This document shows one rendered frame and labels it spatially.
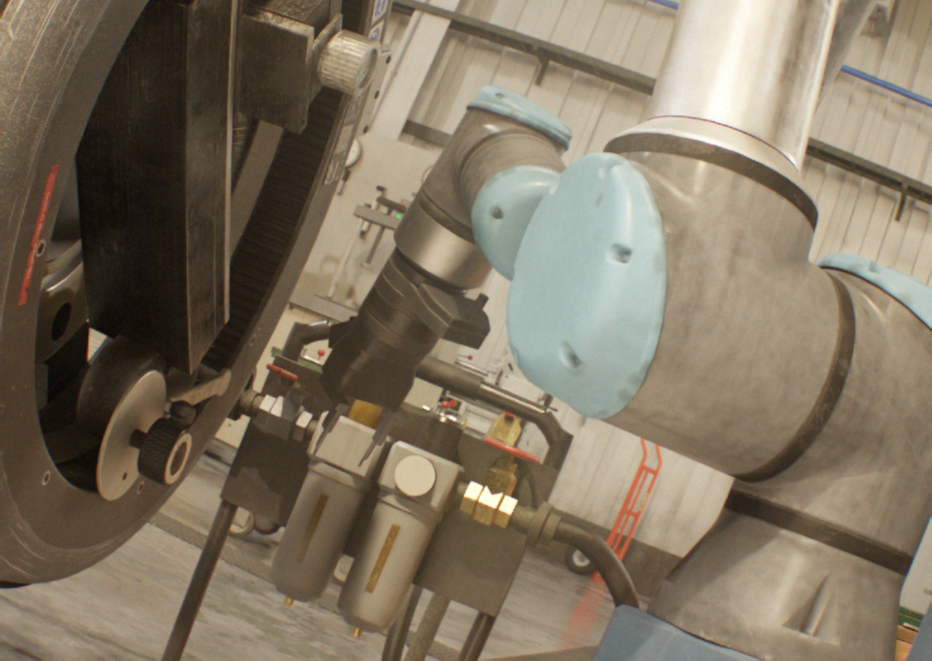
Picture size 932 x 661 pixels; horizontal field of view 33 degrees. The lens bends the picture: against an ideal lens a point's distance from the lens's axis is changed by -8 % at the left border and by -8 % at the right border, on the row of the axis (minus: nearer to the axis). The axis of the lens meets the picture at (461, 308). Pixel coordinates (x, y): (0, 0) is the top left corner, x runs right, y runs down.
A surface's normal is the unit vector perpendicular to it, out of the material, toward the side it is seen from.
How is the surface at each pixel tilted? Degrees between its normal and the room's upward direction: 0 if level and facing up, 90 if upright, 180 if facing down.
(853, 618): 70
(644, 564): 90
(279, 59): 145
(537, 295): 95
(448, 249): 113
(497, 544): 90
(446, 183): 104
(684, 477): 90
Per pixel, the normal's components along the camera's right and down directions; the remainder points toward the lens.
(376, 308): -0.61, -0.07
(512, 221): 0.08, 0.41
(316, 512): -0.14, -0.15
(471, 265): 0.43, 0.55
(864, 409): 0.33, 0.12
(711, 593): -0.52, -0.63
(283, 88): -0.40, 0.67
